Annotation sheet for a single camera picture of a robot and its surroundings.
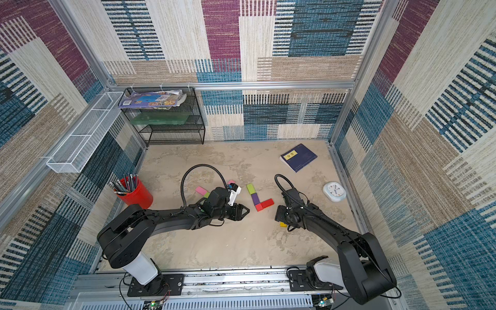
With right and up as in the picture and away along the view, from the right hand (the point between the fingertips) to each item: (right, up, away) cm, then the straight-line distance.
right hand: (284, 220), depth 89 cm
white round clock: (+26, +12, +7) cm, 29 cm away
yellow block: (-1, -1, -3) cm, 3 cm away
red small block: (-11, +5, +5) cm, 13 cm away
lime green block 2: (-15, +13, +10) cm, 22 cm away
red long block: (-7, +6, +7) cm, 12 cm away
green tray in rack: (-64, +50, +16) cm, 83 cm away
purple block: (-13, +8, +7) cm, 17 cm away
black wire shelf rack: (-51, +44, +30) cm, 74 cm away
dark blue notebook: (+12, +29, +24) cm, 39 cm away
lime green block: (-37, +10, +9) cm, 40 cm away
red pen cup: (-70, +14, -1) cm, 71 cm away
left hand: (-17, +5, -2) cm, 18 cm away
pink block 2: (-25, +16, +13) cm, 33 cm away
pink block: (-40, +12, +10) cm, 43 cm away
